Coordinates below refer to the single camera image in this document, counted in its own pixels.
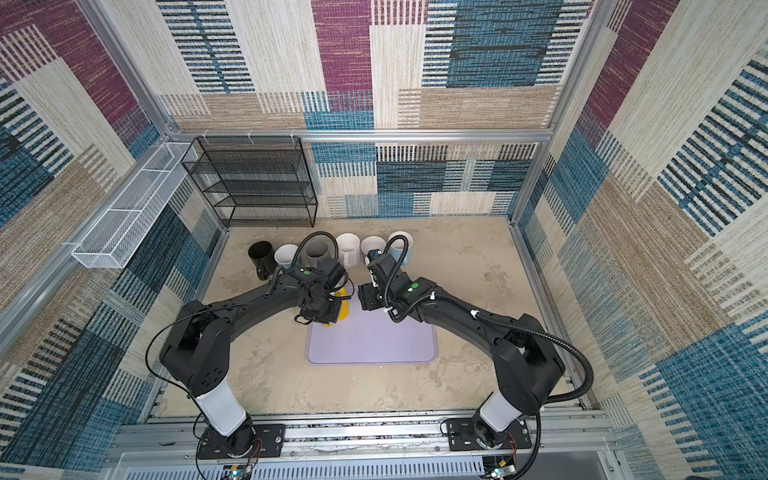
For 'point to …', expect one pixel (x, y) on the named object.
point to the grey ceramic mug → (317, 248)
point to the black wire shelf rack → (255, 181)
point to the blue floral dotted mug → (284, 255)
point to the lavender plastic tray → (369, 336)
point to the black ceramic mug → (263, 256)
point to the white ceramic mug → (348, 250)
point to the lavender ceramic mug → (372, 242)
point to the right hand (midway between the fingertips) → (371, 295)
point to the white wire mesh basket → (112, 239)
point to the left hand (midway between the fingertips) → (332, 314)
